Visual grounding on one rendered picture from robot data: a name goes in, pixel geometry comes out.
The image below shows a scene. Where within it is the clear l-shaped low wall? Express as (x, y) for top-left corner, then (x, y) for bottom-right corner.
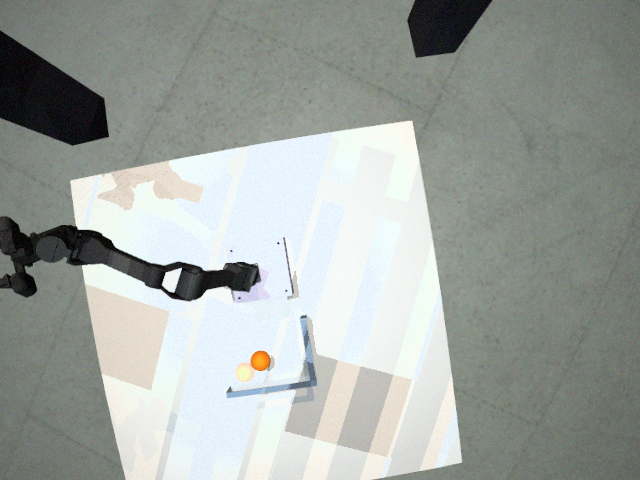
(227, 316), (317, 393)

